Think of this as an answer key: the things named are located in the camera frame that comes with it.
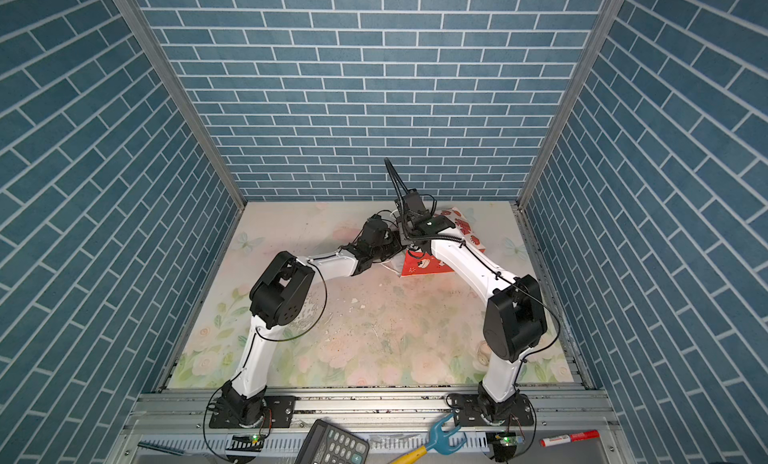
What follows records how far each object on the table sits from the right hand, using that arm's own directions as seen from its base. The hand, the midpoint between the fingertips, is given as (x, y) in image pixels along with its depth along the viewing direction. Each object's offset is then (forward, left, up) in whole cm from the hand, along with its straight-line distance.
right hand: (411, 224), depth 89 cm
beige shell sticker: (-30, -23, -19) cm, 42 cm away
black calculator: (-54, +16, -17) cm, 58 cm away
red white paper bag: (-6, -6, -9) cm, 13 cm away
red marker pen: (-48, -41, -19) cm, 65 cm away
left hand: (+3, 0, -12) cm, 12 cm away
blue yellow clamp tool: (-51, -10, -17) cm, 55 cm away
